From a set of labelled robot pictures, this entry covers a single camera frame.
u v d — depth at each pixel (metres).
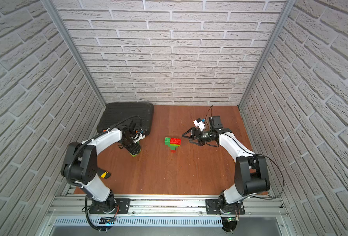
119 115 1.04
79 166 0.47
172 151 0.94
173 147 0.89
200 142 0.77
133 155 0.91
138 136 0.83
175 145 0.87
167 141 0.85
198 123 0.81
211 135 0.66
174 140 0.85
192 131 0.74
